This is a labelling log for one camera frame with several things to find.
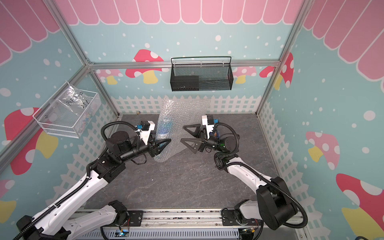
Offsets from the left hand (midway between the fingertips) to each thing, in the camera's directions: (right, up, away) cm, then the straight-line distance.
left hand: (167, 138), depth 66 cm
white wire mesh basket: (-50, +12, +7) cm, 52 cm away
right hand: (+8, +1, -5) cm, 9 cm away
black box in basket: (+6, +33, +26) cm, 42 cm away
